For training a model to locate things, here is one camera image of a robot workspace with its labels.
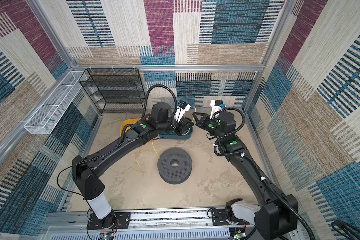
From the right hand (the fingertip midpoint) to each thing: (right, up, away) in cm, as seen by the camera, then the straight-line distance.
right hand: (191, 115), depth 71 cm
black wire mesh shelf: (-53, +20, +39) cm, 69 cm away
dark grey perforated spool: (-9, -33, +13) cm, 36 cm away
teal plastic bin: (-8, -9, -4) cm, 13 cm away
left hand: (+1, -3, 0) cm, 3 cm away
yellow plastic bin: (-42, -2, +37) cm, 56 cm away
